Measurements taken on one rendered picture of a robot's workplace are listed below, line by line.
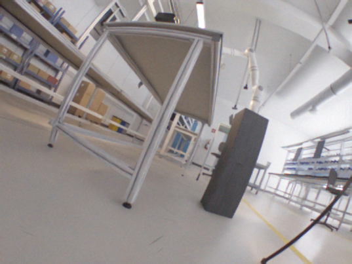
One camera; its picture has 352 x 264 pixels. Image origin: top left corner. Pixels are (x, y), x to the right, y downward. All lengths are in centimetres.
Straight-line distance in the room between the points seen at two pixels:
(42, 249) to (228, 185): 112
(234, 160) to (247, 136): 21
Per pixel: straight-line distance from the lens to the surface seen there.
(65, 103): 112
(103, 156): 78
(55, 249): 45
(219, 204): 121
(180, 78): 75
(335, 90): 481
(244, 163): 121
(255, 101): 141
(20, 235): 46
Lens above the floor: 34
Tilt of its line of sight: 6 degrees up
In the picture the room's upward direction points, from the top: 23 degrees clockwise
